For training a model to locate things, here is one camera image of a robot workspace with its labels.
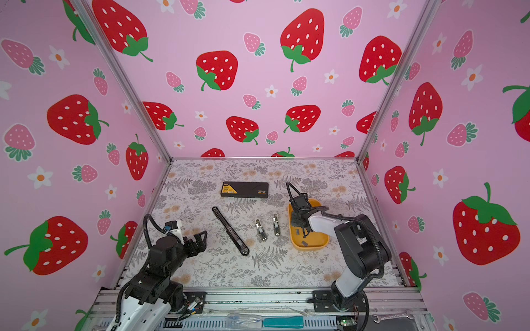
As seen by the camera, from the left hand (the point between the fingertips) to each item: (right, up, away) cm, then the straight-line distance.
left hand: (197, 234), depth 79 cm
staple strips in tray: (+43, -6, +9) cm, 45 cm away
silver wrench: (+72, -27, -8) cm, 77 cm away
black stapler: (+16, -7, +6) cm, 19 cm away
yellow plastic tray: (+47, -5, +9) cm, 48 cm away
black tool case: (+15, +16, +25) cm, 34 cm away
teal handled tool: (+38, -29, -8) cm, 48 cm away
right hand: (+42, +3, +17) cm, 45 cm away
